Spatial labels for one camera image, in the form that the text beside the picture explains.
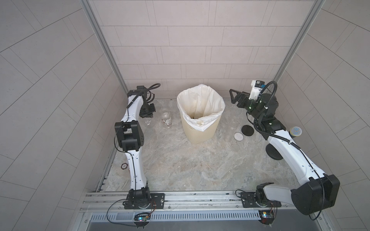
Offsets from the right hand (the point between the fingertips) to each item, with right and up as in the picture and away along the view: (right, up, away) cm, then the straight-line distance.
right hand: (234, 90), depth 72 cm
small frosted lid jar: (+4, -19, +13) cm, 23 cm away
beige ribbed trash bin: (-18, -26, +14) cm, 34 cm away
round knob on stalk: (+28, -20, -3) cm, 35 cm away
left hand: (-47, -11, +25) cm, 54 cm away
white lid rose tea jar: (-39, -15, +23) cm, 47 cm away
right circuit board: (+14, -61, -4) cm, 63 cm away
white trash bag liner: (-16, -7, +22) cm, 28 cm away
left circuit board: (-44, -58, -7) cm, 73 cm away
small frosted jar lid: (+6, -34, +19) cm, 39 cm away
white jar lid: (+9, -27, +22) cm, 36 cm away
